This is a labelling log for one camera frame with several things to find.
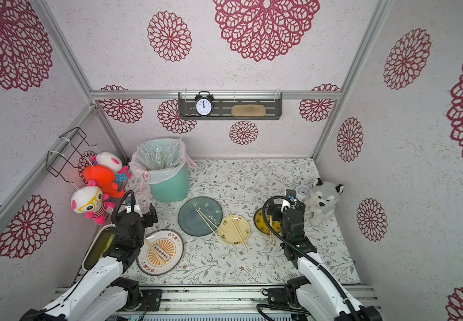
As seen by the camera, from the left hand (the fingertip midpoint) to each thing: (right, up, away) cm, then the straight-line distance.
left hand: (141, 208), depth 84 cm
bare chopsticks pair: (+22, -4, +13) cm, 26 cm away
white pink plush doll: (-17, +20, +10) cm, 29 cm away
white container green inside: (-16, -13, +1) cm, 21 cm away
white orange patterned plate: (+11, -17, +4) cm, 21 cm away
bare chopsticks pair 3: (+40, -10, +7) cm, 42 cm away
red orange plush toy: (-18, +13, +4) cm, 23 cm away
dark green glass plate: (+20, -8, +9) cm, 23 cm away
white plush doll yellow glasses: (-18, +3, -4) cm, 19 cm away
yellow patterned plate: (+52, -9, +11) cm, 54 cm away
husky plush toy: (+75, +2, 0) cm, 75 cm away
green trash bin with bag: (+4, +19, +14) cm, 25 cm away
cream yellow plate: (+38, -14, +7) cm, 41 cm away
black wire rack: (-27, +22, -6) cm, 35 cm away
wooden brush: (+46, +43, +6) cm, 63 cm away
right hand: (+59, +5, -3) cm, 60 cm away
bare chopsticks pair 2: (+6, -18, 0) cm, 19 cm away
